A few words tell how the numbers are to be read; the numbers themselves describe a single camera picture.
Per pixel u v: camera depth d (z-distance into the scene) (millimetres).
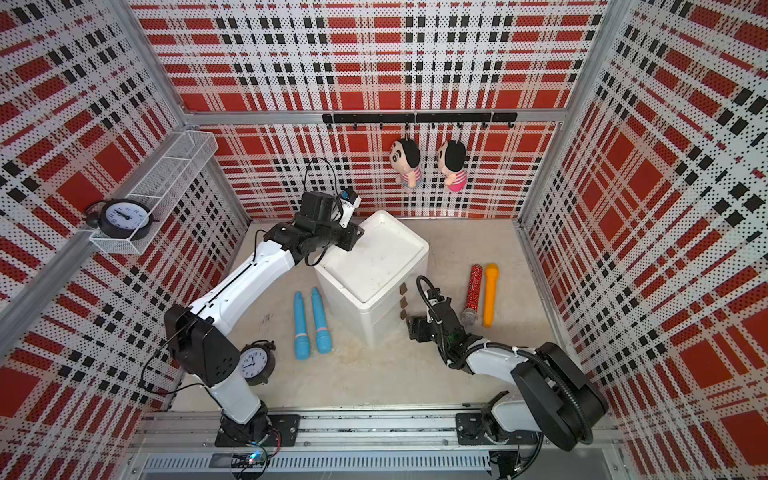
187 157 794
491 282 987
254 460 699
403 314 902
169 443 739
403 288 780
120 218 633
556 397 424
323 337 874
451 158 971
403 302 841
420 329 795
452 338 690
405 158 908
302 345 855
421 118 891
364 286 745
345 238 719
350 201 706
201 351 440
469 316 890
